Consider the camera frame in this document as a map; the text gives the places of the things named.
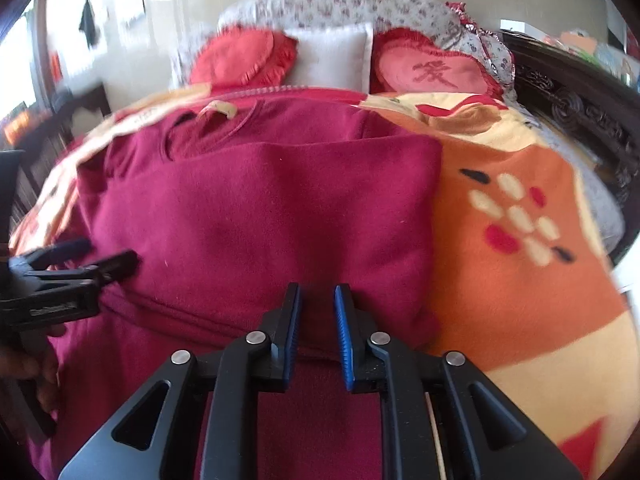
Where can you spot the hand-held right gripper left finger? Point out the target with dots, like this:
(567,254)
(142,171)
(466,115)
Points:
(292,340)

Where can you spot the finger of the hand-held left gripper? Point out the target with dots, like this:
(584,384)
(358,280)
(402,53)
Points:
(110,267)
(60,252)

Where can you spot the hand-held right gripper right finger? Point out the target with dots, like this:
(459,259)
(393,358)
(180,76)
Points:
(345,340)

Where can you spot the maroon sweater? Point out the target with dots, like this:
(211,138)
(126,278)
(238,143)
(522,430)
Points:
(250,210)

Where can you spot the person's left hand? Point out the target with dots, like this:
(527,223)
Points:
(30,365)

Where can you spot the dark wooden side table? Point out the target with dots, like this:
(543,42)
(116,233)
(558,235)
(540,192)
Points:
(65,115)

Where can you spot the orange printed blanket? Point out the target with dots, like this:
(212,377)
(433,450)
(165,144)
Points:
(525,320)

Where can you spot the window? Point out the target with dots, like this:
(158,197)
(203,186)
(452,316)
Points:
(17,60)

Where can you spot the dark hanging cloth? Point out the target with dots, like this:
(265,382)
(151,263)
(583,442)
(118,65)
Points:
(90,22)

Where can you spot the red heart pillow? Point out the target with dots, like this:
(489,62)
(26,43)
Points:
(430,70)
(235,57)

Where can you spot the eye chart poster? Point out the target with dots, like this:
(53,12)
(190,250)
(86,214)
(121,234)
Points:
(132,2)

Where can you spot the white pillow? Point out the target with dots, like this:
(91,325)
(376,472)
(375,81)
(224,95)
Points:
(330,55)

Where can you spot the dark carved wooden cabinet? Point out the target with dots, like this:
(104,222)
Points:
(580,110)

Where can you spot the floral bed cover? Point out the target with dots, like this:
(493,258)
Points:
(350,5)

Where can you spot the red wrapped bundle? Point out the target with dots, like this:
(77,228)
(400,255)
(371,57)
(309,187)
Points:
(467,17)

